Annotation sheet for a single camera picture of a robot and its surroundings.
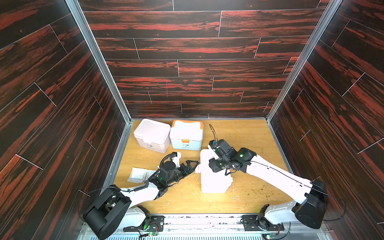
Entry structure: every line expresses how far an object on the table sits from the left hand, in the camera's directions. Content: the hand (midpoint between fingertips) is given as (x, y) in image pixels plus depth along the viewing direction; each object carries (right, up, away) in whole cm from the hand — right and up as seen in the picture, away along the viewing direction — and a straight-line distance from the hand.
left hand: (196, 166), depth 81 cm
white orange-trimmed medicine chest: (-5, +17, +11) cm, 22 cm away
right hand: (+10, +3, -1) cm, 10 cm away
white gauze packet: (-36, -7, +8) cm, 37 cm away
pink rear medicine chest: (-28, +16, +14) cm, 35 cm away
